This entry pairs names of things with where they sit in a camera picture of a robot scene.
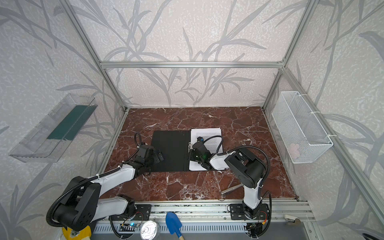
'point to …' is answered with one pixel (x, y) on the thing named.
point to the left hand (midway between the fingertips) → (160, 152)
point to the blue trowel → (173, 224)
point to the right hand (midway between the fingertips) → (187, 150)
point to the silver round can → (150, 230)
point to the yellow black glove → (84, 234)
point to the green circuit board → (130, 227)
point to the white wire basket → (304, 139)
